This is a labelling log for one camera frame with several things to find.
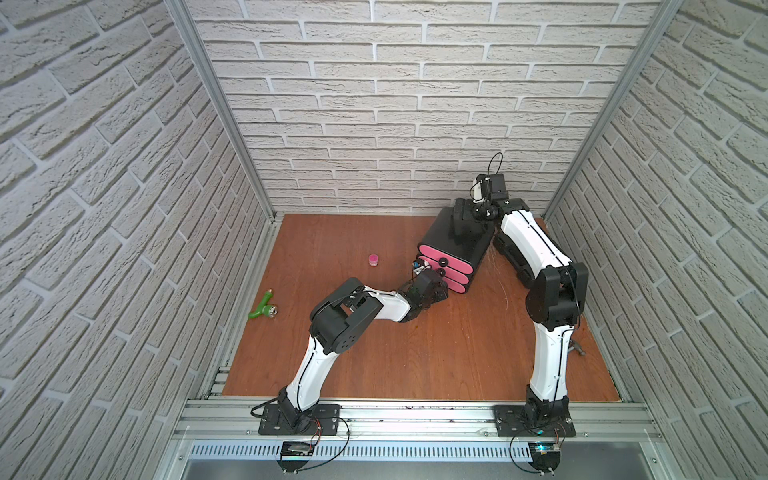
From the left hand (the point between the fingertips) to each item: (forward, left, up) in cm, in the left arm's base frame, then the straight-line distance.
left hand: (452, 283), depth 96 cm
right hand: (+19, -6, +15) cm, 25 cm away
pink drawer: (0, +2, +8) cm, 8 cm away
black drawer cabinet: (+10, +5, +12) cm, 16 cm away
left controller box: (-44, +43, -4) cm, 62 cm away
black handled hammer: (-20, -33, -2) cm, 39 cm away
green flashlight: (-8, +60, -2) cm, 60 cm away
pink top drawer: (+1, +4, +12) cm, 13 cm away
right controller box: (-46, -17, -3) cm, 50 cm away
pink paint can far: (+10, +27, -2) cm, 28 cm away
